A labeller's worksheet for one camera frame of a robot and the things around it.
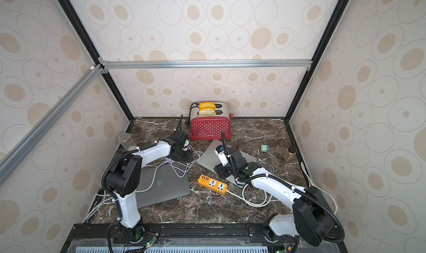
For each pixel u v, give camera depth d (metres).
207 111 0.96
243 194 0.85
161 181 0.91
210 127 0.98
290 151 0.92
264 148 1.01
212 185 0.85
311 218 0.41
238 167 0.63
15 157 0.52
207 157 1.02
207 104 0.97
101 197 0.87
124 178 0.50
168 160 0.95
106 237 0.75
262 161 0.97
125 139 0.91
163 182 0.91
